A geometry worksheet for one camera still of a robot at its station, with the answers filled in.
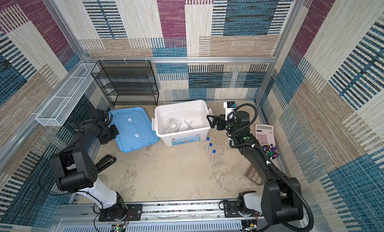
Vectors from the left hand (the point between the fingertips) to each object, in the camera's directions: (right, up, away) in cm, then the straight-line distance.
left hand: (115, 133), depth 90 cm
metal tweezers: (+43, +4, +15) cm, 45 cm away
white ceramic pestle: (+36, +3, +15) cm, 40 cm away
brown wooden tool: (+80, -23, -5) cm, 83 cm away
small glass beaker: (+29, +2, +7) cm, 30 cm away
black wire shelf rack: (-2, +35, +21) cm, 40 cm away
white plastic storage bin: (+39, +5, +18) cm, 43 cm away
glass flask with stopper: (+32, +5, +12) cm, 35 cm away
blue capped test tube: (+54, -3, -8) cm, 55 cm away
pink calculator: (+93, -2, +9) cm, 93 cm away
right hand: (+57, +9, -9) cm, 59 cm away
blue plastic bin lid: (+9, +1, +9) cm, 13 cm away
